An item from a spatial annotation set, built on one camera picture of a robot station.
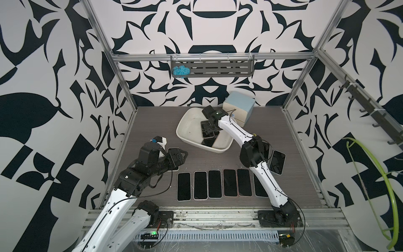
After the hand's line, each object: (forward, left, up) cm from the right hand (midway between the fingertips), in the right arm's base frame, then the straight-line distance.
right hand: (210, 126), depth 104 cm
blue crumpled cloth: (+17, +17, +30) cm, 39 cm away
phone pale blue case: (-37, +16, -6) cm, 41 cm away
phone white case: (-36, +7, -7) cm, 37 cm away
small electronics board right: (-60, -32, -7) cm, 69 cm away
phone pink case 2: (-44, -20, +9) cm, 49 cm away
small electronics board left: (-58, +28, -6) cm, 65 cm away
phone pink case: (-36, -17, -4) cm, 40 cm away
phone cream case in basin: (-8, +2, +1) cm, 8 cm away
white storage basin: (0, +14, -4) cm, 15 cm away
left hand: (-30, +16, +19) cm, 39 cm away
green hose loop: (-46, -63, +18) cm, 79 cm away
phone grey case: (-36, -1, -4) cm, 36 cm away
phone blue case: (-24, -39, -5) cm, 46 cm away
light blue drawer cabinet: (+6, -17, +11) cm, 22 cm away
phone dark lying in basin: (-9, +1, -5) cm, 10 cm away
